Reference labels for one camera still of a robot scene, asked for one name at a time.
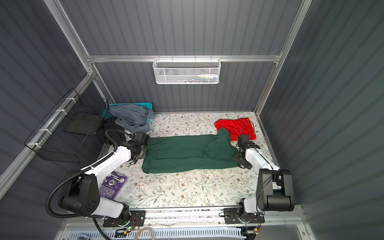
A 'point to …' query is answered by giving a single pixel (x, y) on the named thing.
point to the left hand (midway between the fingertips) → (136, 154)
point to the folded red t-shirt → (236, 127)
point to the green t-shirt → (167, 153)
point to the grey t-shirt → (134, 117)
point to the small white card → (143, 186)
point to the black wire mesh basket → (63, 134)
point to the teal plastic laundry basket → (108, 115)
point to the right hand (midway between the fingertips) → (244, 161)
